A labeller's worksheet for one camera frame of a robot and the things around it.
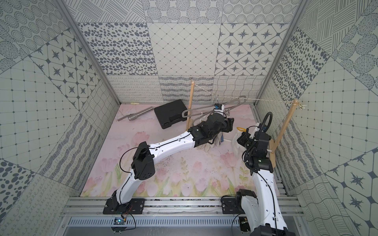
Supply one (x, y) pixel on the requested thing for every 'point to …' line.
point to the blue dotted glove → (236, 144)
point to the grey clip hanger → (199, 112)
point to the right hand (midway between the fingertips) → (242, 134)
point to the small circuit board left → (118, 221)
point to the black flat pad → (170, 113)
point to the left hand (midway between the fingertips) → (237, 123)
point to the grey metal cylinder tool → (134, 116)
